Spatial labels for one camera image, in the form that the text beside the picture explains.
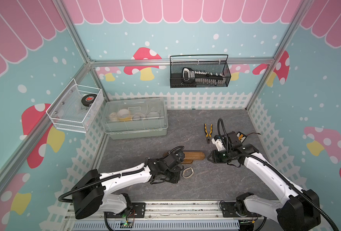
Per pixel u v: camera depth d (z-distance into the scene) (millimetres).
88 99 793
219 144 745
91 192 409
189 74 893
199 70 912
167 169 615
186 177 850
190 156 852
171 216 740
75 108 791
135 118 945
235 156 569
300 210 387
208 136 1026
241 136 1023
